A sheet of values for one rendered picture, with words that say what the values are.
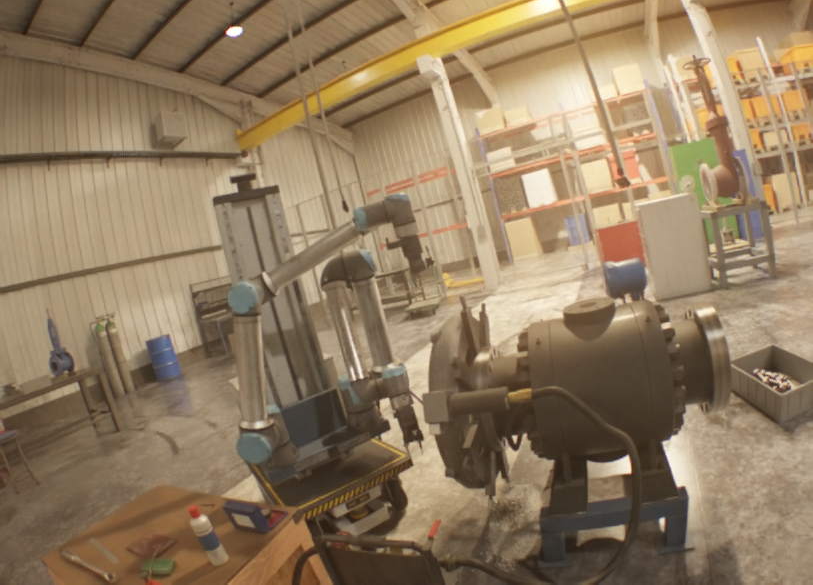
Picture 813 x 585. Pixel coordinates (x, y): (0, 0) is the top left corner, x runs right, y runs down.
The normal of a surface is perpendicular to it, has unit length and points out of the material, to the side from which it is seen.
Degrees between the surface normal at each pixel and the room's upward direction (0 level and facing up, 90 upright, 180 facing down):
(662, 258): 90
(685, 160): 90
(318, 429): 90
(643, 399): 85
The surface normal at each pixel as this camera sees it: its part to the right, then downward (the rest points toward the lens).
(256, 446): 0.05, 0.15
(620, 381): -0.41, -0.18
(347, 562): -0.35, 0.16
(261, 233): 0.54, -0.07
